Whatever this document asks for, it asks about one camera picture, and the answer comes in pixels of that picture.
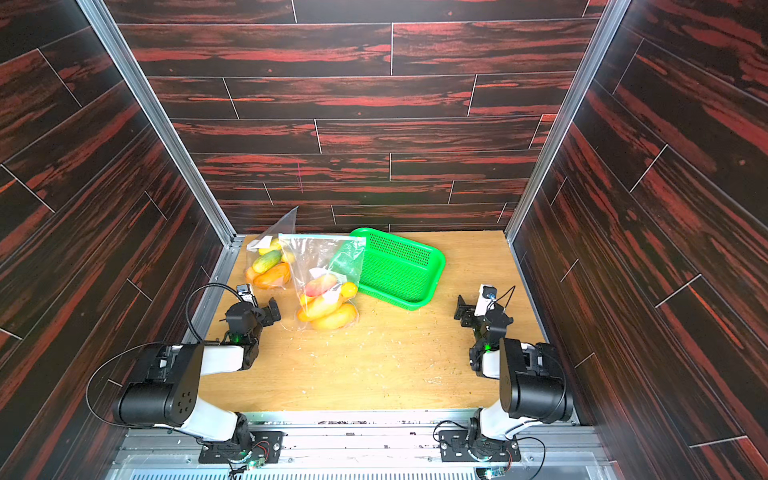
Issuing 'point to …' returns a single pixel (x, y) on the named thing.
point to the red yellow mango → (319, 285)
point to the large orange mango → (272, 279)
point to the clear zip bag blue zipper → (270, 257)
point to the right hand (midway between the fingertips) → (482, 297)
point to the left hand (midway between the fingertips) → (261, 301)
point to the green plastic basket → (402, 273)
